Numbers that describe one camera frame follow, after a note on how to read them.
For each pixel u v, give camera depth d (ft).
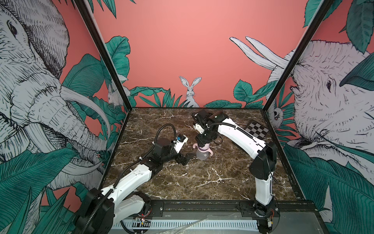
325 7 2.26
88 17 2.40
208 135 2.29
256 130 3.43
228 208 2.50
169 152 2.17
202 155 3.04
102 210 1.28
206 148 2.66
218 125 1.86
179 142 2.25
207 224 2.30
